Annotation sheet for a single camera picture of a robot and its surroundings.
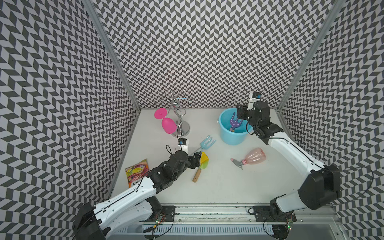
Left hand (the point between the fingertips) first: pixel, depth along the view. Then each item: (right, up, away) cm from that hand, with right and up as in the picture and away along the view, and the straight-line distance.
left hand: (194, 153), depth 77 cm
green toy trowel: (+6, -8, +12) cm, 16 cm away
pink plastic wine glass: (-16, +15, +13) cm, 26 cm away
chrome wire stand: (-9, +28, +8) cm, 31 cm away
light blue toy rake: (+7, +2, +22) cm, 23 cm away
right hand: (+25, +24, +5) cm, 35 cm away
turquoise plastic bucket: (+28, +7, +20) cm, 35 cm away
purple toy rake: (+26, +15, +20) cm, 36 cm away
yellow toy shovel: (+6, -6, +17) cm, 19 cm away
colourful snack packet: (-32, -11, +6) cm, 34 cm away
